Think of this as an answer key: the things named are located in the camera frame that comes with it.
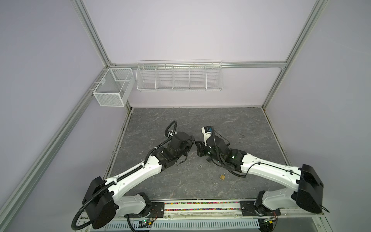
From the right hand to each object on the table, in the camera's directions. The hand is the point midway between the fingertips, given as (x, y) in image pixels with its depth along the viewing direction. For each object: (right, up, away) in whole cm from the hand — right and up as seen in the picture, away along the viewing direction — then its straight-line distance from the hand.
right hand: (195, 144), depth 76 cm
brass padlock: (+17, -20, +9) cm, 28 cm away
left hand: (+1, +3, 0) cm, 3 cm away
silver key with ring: (+3, -16, +13) cm, 21 cm away
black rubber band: (+35, +2, +28) cm, 45 cm away
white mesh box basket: (-56, +36, +26) cm, 72 cm away
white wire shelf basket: (-8, +44, +23) cm, 50 cm away
